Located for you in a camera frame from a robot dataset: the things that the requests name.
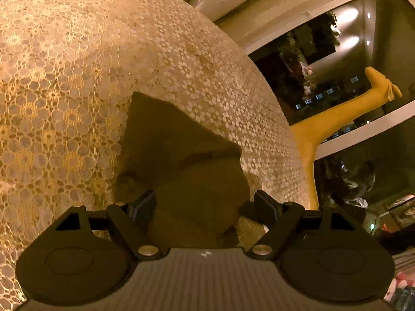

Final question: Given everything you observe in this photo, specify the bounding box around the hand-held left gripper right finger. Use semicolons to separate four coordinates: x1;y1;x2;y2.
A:
243;190;359;262

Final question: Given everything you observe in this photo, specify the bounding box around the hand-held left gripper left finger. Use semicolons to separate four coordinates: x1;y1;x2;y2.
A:
54;190;170;262

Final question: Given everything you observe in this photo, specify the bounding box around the brown tank top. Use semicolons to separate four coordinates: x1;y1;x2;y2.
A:
115;91;250;248

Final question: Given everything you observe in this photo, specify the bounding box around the dark rockery ornament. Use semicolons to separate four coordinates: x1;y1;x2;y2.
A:
322;159;377;208

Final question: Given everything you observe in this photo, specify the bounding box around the yellow giraffe figure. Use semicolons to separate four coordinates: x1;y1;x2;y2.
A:
289;66;403;210

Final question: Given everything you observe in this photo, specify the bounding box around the floral lace cover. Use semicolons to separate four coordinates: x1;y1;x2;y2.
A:
0;0;317;311

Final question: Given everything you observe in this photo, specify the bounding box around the large glass window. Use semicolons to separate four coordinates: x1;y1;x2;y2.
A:
246;0;415;167

